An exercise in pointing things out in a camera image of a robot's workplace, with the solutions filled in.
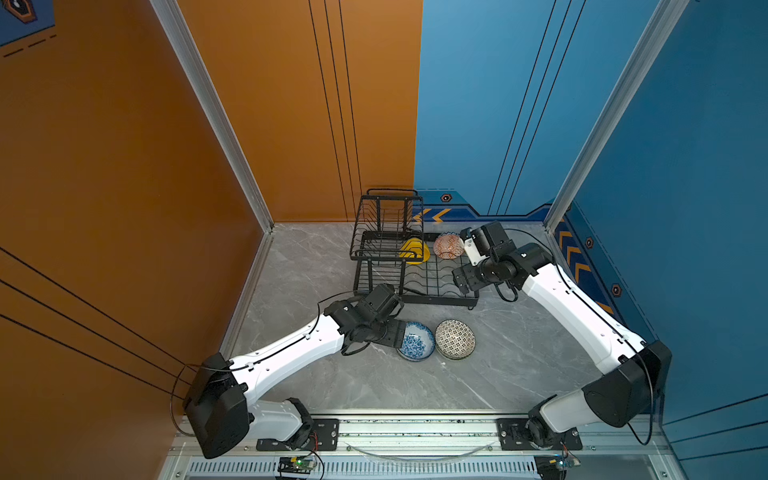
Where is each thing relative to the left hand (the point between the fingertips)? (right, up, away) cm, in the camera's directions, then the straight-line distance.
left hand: (394, 330), depth 80 cm
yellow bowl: (+5, +21, -2) cm, 22 cm away
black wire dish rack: (-1, +23, +22) cm, 32 cm away
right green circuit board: (+38, -30, -10) cm, 49 cm away
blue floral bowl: (+7, -6, +7) cm, 11 cm away
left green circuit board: (-23, -30, -9) cm, 39 cm away
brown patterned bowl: (+18, -5, +7) cm, 20 cm away
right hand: (+20, +15, +1) cm, 25 cm away
